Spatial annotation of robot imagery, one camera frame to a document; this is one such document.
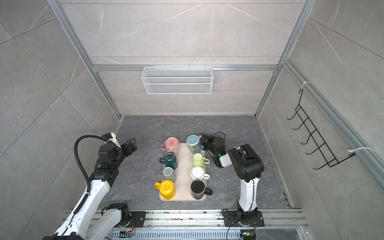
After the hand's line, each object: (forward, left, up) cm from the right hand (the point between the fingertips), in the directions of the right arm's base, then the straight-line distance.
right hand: (199, 132), depth 95 cm
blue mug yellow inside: (-8, +4, -1) cm, 9 cm away
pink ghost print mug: (-10, +17, 0) cm, 20 cm away
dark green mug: (-19, +17, -1) cm, 26 cm away
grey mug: (-26, +18, -2) cm, 32 cm away
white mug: (-25, +2, -5) cm, 26 cm away
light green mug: (-19, +1, -2) cm, 19 cm away
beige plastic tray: (-26, +10, -13) cm, 31 cm away
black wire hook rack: (-31, -53, +19) cm, 64 cm away
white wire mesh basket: (+31, +14, +18) cm, 39 cm away
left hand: (-11, +39, +11) cm, 42 cm away
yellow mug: (-34, +18, -3) cm, 39 cm away
